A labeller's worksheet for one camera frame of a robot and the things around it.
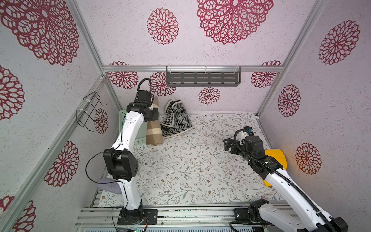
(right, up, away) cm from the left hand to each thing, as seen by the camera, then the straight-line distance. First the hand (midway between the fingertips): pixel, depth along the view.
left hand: (153, 116), depth 88 cm
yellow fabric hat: (+83, -27, +9) cm, 88 cm away
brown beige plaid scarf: (+1, -11, -6) cm, 13 cm away
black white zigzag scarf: (+13, -2, +20) cm, 24 cm away
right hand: (+44, -14, -10) cm, 47 cm away
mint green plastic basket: (-9, -14, +5) cm, 17 cm away
